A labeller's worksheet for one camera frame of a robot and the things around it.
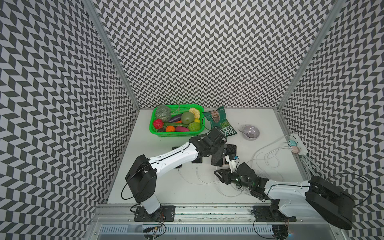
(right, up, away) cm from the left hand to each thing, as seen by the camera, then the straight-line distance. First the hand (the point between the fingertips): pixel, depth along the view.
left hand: (218, 150), depth 81 cm
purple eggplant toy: (-28, +18, +24) cm, 41 cm away
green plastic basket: (-13, +24, +28) cm, 40 cm away
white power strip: (+56, +5, +21) cm, 59 cm away
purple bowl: (+24, +8, +19) cm, 32 cm away
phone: (-11, -8, +10) cm, 17 cm away
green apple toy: (-19, +18, +23) cm, 35 cm away
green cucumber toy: (-27, +14, +21) cm, 37 cm away
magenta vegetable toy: (-22, +11, +16) cm, 29 cm away
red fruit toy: (-38, +14, +17) cm, 44 cm away
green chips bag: (+3, +18, +23) cm, 29 cm away
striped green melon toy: (-14, +12, +16) cm, 24 cm away
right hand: (-2, -14, 0) cm, 14 cm away
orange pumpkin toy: (-30, +11, +18) cm, 37 cm away
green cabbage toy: (-35, +22, +19) cm, 45 cm away
